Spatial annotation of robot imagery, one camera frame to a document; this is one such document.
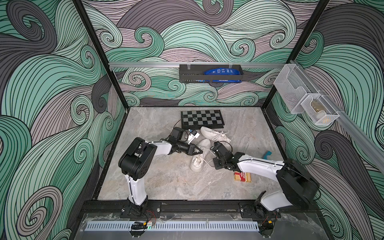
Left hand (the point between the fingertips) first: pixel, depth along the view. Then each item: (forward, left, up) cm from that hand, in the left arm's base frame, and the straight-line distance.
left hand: (201, 151), depth 86 cm
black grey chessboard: (+28, +3, -4) cm, 28 cm away
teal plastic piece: (+2, -42, -7) cm, 43 cm away
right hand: (-2, -11, -7) cm, 13 cm away
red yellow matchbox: (-12, -23, -7) cm, 27 cm away
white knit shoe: (+11, -10, -1) cm, 14 cm away
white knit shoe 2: (-5, +2, -4) cm, 7 cm away
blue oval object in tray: (+42, -13, +27) cm, 51 cm away
